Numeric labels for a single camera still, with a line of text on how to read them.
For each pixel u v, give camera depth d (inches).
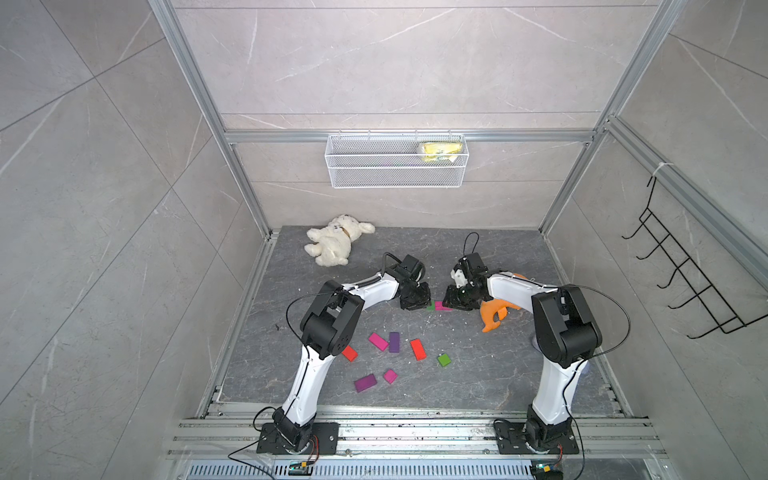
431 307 38.2
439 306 38.3
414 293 33.9
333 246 40.6
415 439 29.4
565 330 20.2
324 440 28.8
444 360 33.8
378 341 35.6
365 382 32.2
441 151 33.1
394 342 35.6
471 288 29.5
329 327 21.9
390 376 32.9
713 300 24.1
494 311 36.8
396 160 39.7
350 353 34.5
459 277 36.4
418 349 35.3
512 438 28.7
